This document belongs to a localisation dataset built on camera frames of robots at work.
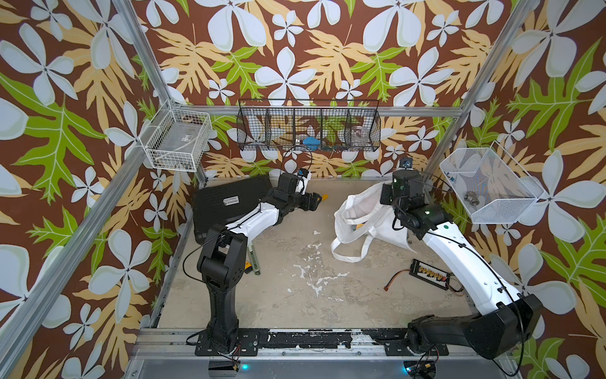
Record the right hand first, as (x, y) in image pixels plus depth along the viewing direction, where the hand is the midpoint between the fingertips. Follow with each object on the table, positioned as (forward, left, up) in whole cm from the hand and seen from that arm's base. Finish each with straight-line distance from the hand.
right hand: (391, 183), depth 77 cm
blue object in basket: (+24, +26, -2) cm, 35 cm away
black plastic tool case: (+11, +68, -25) cm, 73 cm away
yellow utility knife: (+20, +19, -30) cm, 41 cm away
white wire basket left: (+19, +77, +4) cm, 79 cm away
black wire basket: (+32, +27, +2) cm, 42 cm away
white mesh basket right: (+1, -36, -3) cm, 36 cm away
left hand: (+8, +25, -13) cm, 29 cm away
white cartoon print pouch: (+7, +3, -27) cm, 28 cm away
